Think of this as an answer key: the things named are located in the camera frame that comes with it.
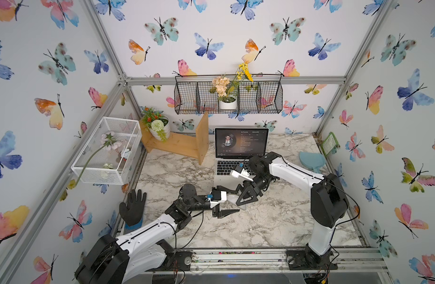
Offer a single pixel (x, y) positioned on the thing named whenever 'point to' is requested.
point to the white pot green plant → (157, 122)
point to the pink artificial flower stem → (108, 140)
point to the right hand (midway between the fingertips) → (238, 202)
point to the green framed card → (330, 144)
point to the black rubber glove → (132, 213)
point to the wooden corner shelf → (194, 145)
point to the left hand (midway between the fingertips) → (237, 200)
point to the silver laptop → (234, 147)
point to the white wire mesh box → (109, 152)
